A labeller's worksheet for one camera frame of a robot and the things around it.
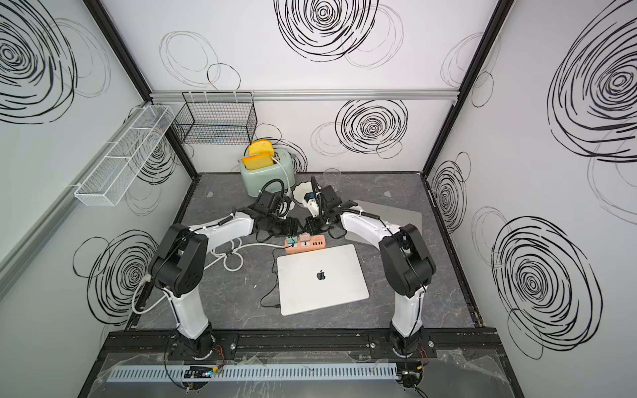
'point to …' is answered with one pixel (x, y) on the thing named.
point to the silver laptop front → (320, 279)
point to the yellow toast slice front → (257, 161)
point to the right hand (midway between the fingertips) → (306, 228)
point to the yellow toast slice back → (260, 146)
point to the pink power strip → (316, 242)
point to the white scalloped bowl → (300, 190)
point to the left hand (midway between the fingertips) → (298, 231)
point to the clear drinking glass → (332, 177)
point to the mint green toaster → (279, 177)
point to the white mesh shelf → (108, 178)
